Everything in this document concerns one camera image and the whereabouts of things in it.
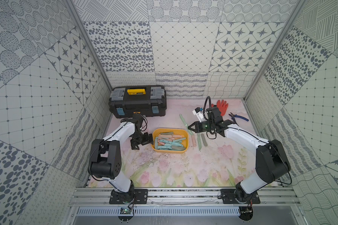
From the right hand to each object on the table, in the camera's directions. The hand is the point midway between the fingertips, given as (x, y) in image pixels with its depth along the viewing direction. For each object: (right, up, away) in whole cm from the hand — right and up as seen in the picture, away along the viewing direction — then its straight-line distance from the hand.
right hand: (190, 129), depth 86 cm
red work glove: (+31, +15, +29) cm, 45 cm away
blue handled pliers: (+36, +6, +22) cm, 43 cm away
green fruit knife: (+8, -12, +9) cm, 17 cm away
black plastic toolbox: (-28, +19, +11) cm, 35 cm away
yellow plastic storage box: (-13, -9, +7) cm, 17 cm away
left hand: (-25, -11, +2) cm, 27 cm away
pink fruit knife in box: (-8, -7, +13) cm, 16 cm away
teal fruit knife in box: (-12, -13, +5) cm, 18 cm away
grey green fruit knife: (+11, -10, +10) cm, 18 cm away
